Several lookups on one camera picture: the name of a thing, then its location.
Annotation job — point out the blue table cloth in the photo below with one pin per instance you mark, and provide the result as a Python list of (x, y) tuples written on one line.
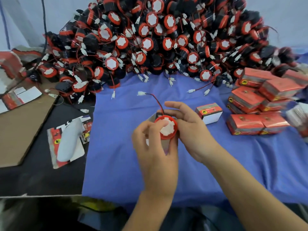
[(110, 161)]

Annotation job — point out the person's right hand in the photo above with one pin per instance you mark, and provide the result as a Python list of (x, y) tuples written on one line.
[(192, 132)]

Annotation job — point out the person's right forearm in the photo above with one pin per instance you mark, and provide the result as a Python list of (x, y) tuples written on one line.
[(262, 194)]

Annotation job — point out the buzzer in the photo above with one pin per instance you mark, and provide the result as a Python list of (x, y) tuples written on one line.
[(167, 126)]

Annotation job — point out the pile of black red buzzers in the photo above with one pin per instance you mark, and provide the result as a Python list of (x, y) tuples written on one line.
[(163, 36)]

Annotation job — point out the stack of box blanks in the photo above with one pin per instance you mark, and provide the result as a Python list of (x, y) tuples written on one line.
[(301, 117)]

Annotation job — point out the brown cardboard piece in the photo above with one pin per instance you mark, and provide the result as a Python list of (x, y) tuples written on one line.
[(21, 130)]

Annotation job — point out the person's left hand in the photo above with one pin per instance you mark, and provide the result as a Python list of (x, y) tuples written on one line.
[(156, 166)]

